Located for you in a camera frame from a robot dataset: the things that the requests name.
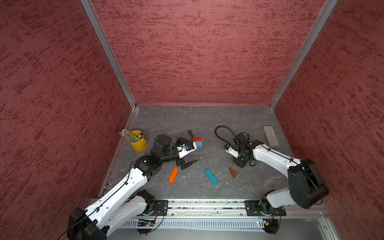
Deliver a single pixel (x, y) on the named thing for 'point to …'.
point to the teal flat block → (211, 176)
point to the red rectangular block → (197, 139)
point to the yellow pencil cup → (140, 145)
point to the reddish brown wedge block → (233, 173)
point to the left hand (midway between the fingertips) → (191, 151)
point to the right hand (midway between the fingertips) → (239, 162)
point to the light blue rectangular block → (199, 143)
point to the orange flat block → (173, 175)
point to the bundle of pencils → (130, 136)
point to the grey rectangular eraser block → (271, 136)
